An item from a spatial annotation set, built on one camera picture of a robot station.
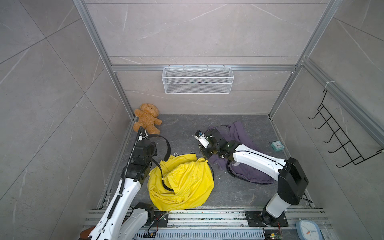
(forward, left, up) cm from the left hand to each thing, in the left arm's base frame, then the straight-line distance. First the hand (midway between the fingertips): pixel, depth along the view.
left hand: (147, 140), depth 76 cm
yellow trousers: (-17, -22, -11) cm, 30 cm away
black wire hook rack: (-12, -93, +7) cm, 94 cm away
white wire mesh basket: (+45, -29, +6) cm, 54 cm away
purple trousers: (+20, -55, -21) cm, 62 cm away
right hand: (+1, -30, -10) cm, 32 cm away
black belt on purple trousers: (-12, -48, -21) cm, 53 cm away
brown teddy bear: (+31, +10, -15) cm, 36 cm away
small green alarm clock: (+8, -82, -23) cm, 85 cm away
